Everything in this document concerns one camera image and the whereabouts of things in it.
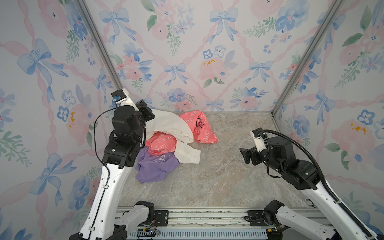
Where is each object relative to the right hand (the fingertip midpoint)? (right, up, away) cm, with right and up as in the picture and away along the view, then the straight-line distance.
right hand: (249, 144), depth 69 cm
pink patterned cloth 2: (-20, +5, +31) cm, 37 cm away
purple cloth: (-50, -15, +16) cm, 54 cm away
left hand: (-45, +19, -10) cm, 50 cm away
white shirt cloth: (-51, +13, +36) cm, 64 cm away
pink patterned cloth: (-45, -1, +20) cm, 50 cm away
